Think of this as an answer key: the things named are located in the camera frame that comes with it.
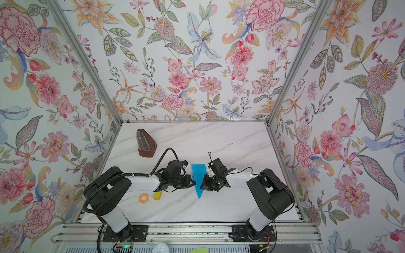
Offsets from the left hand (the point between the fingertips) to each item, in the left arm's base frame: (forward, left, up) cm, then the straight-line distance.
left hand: (197, 186), depth 87 cm
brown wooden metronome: (+23, +31, +6) cm, 39 cm away
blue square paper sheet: (+10, -1, -3) cm, 10 cm away
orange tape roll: (-5, +29, -3) cm, 30 cm away
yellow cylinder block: (-5, +21, 0) cm, 22 cm away
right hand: (+1, -1, -2) cm, 2 cm away
